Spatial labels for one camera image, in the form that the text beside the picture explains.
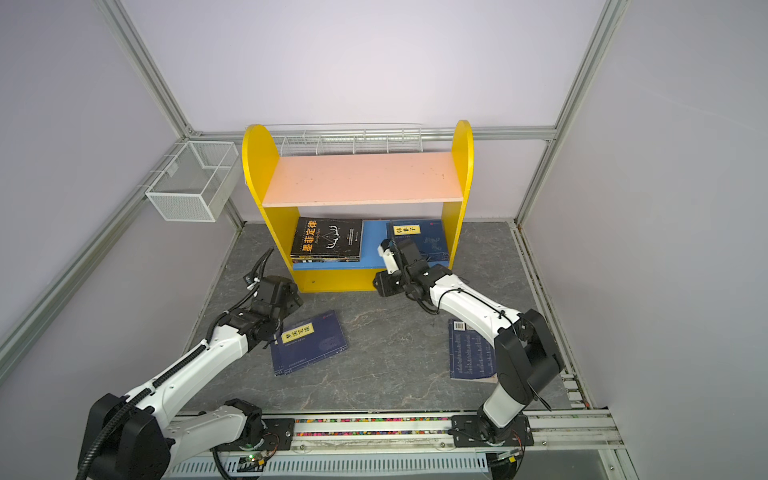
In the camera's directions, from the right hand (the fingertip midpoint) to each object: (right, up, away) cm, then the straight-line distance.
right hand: (380, 282), depth 86 cm
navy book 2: (-22, -17, +1) cm, 28 cm away
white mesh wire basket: (-61, +32, +12) cm, 70 cm away
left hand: (-27, -5, -1) cm, 27 cm away
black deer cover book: (-17, +12, +6) cm, 22 cm away
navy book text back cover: (+26, -21, -1) cm, 34 cm away
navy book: (+15, +14, +8) cm, 22 cm away
